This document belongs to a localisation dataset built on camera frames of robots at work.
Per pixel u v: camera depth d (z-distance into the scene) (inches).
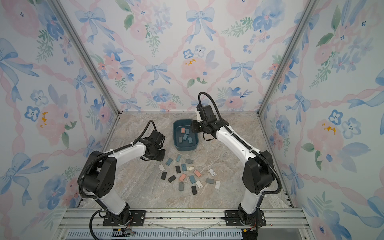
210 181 33.9
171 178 34.3
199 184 33.2
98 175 18.4
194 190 32.9
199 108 27.0
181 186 33.3
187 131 42.1
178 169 35.5
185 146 39.5
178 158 37.4
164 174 34.7
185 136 40.9
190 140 40.6
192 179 34.6
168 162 36.5
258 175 18.3
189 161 37.3
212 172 34.8
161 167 35.5
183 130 42.4
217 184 33.2
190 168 35.5
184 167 36.0
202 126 28.3
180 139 40.5
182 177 34.6
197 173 34.8
